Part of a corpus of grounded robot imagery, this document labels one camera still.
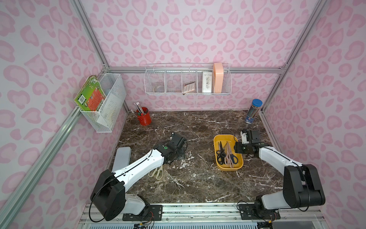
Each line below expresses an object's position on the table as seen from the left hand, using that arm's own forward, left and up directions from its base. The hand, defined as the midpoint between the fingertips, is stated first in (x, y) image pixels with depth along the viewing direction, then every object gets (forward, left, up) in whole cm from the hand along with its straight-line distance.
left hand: (180, 151), depth 84 cm
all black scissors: (+2, -26, -8) cm, 27 cm away
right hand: (+7, -37, -6) cm, 38 cm away
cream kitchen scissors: (-10, +13, -11) cm, 19 cm away
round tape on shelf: (+36, +15, +17) cm, 42 cm away
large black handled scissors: (+1, -33, -11) cm, 35 cm away
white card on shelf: (+39, -17, +21) cm, 47 cm away
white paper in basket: (+17, +41, +15) cm, 47 cm away
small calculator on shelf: (+38, -5, +18) cm, 42 cm away
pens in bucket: (+35, +32, 0) cm, 47 cm away
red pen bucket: (+33, +30, -10) cm, 45 cm away
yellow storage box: (+11, -34, -6) cm, 36 cm away
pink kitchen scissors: (-1, -30, -8) cm, 31 cm away
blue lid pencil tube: (+31, -51, +7) cm, 60 cm away
